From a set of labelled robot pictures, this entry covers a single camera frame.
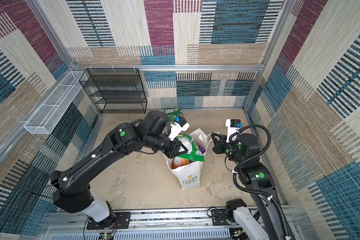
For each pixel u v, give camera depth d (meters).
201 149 0.74
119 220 0.73
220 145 0.56
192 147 0.61
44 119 0.71
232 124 0.56
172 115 1.14
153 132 0.46
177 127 0.54
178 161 0.78
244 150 0.47
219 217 0.73
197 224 0.73
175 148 0.50
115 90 1.11
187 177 0.71
